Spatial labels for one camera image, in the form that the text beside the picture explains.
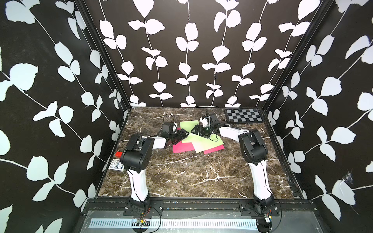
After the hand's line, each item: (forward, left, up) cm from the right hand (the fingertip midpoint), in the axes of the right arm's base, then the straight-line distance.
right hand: (193, 131), depth 100 cm
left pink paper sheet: (-10, +7, -6) cm, 14 cm away
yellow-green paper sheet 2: (-7, -5, -5) cm, 10 cm away
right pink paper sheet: (-12, -15, -5) cm, 20 cm away
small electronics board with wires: (-53, +26, -6) cm, 59 cm away
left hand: (-2, +4, 0) cm, 5 cm away
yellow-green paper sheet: (+7, +4, -4) cm, 9 cm away
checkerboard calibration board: (+18, -40, -4) cm, 44 cm away
